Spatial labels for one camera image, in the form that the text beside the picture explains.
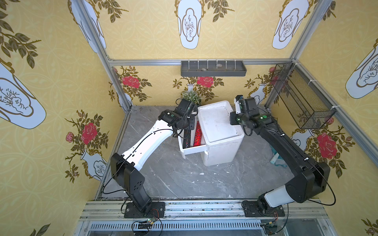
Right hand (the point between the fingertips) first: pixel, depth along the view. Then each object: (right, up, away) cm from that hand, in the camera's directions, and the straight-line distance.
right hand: (228, 116), depth 82 cm
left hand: (-22, -4, -2) cm, 22 cm away
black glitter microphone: (-23, -14, -5) cm, 27 cm away
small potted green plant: (-20, +14, +21) cm, 32 cm away
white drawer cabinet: (-4, -13, -10) cm, 17 cm away
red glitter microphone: (-17, -13, -2) cm, 22 cm away
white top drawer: (-20, -17, -6) cm, 27 cm away
